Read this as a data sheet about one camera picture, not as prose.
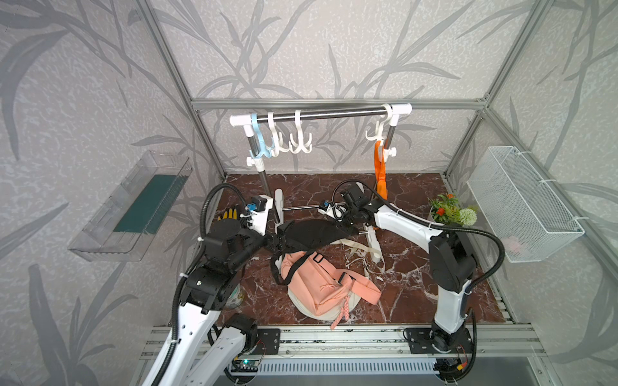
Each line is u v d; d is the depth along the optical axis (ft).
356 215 2.27
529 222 2.06
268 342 2.41
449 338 2.08
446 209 2.81
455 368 2.28
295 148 2.24
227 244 1.49
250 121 1.93
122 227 2.04
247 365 2.32
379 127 2.19
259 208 1.72
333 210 2.58
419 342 2.41
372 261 2.98
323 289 2.64
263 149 2.19
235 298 2.56
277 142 2.18
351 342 2.46
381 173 2.47
